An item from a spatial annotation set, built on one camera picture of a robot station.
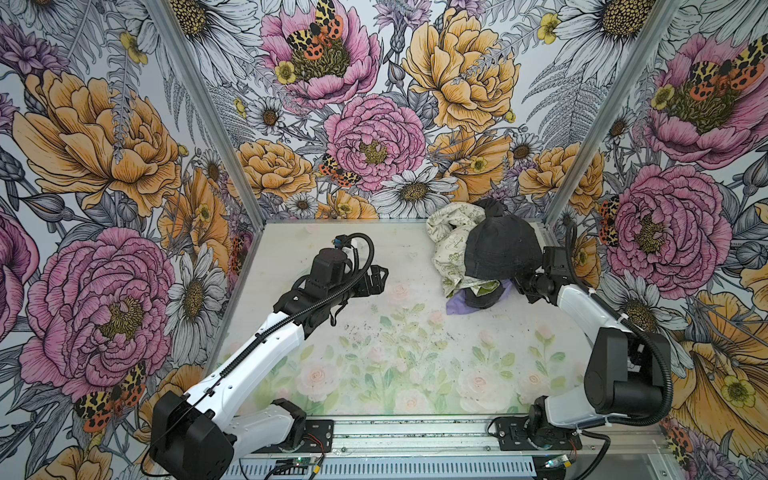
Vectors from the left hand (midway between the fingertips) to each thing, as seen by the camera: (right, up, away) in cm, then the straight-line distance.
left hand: (372, 282), depth 78 cm
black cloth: (+40, +9, +22) cm, 47 cm away
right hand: (+40, -1, +13) cm, 42 cm away
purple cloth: (+26, -9, +19) cm, 33 cm away
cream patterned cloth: (+26, +18, +37) cm, 49 cm away
